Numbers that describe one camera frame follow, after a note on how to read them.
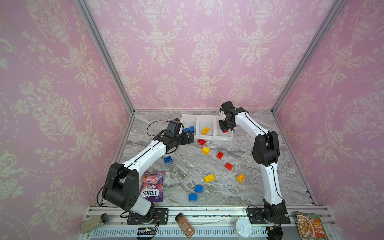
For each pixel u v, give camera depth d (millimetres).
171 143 631
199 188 843
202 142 1021
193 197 813
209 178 853
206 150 958
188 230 673
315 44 811
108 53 877
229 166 920
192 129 1060
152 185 813
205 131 1060
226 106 833
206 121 1097
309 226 712
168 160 926
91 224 698
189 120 1128
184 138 777
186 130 1101
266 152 611
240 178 831
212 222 730
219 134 1005
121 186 441
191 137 796
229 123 858
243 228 665
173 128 671
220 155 961
